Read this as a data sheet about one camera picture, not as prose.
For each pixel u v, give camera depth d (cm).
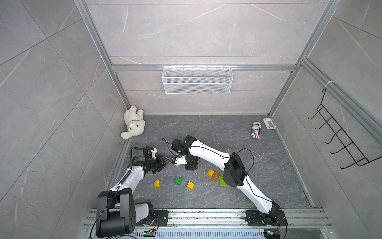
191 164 78
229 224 73
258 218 73
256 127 108
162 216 73
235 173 57
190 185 82
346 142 65
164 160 80
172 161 82
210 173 86
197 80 101
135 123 104
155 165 76
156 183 83
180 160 80
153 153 82
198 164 86
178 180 83
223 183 62
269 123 114
